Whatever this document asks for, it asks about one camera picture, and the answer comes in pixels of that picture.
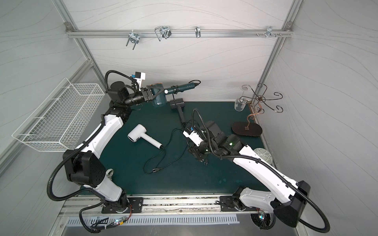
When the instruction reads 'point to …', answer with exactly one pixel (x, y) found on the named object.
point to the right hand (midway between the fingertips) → (189, 149)
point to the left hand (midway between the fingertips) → (162, 90)
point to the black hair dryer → (179, 103)
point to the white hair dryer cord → (159, 169)
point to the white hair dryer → (139, 132)
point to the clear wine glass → (240, 103)
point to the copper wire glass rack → (257, 102)
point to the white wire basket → (56, 124)
